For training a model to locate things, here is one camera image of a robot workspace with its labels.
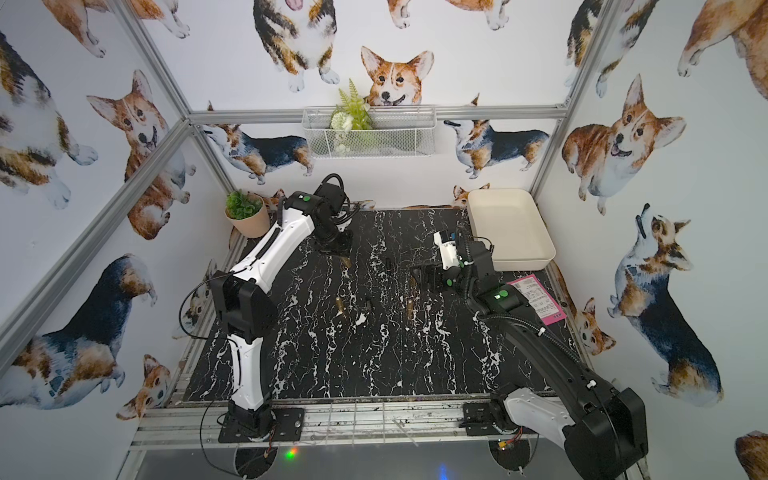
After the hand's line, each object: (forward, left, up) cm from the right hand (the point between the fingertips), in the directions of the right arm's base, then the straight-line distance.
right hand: (419, 265), depth 76 cm
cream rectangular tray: (+40, -39, -27) cm, 62 cm away
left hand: (+10, +19, -6) cm, 22 cm away
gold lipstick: (+8, +1, -25) cm, 26 cm away
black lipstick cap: (+19, +10, -27) cm, 34 cm away
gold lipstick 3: (-1, +3, -23) cm, 24 cm away
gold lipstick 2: (0, +24, -21) cm, 32 cm away
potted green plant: (+30, +58, -10) cm, 66 cm away
